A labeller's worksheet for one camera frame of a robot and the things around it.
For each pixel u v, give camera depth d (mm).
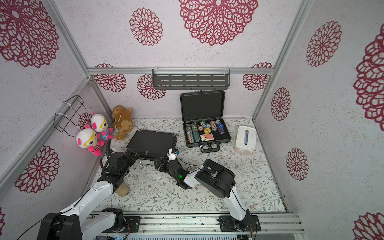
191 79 957
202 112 1108
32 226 378
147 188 856
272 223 757
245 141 984
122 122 977
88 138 842
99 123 925
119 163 650
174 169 704
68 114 778
